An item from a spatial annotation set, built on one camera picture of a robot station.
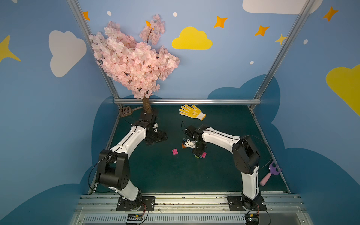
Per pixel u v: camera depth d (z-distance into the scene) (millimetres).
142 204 737
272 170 857
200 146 783
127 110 1148
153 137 749
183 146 868
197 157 905
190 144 834
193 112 1185
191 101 1319
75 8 692
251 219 733
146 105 1052
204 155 873
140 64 713
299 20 743
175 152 931
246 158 513
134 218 732
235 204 736
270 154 962
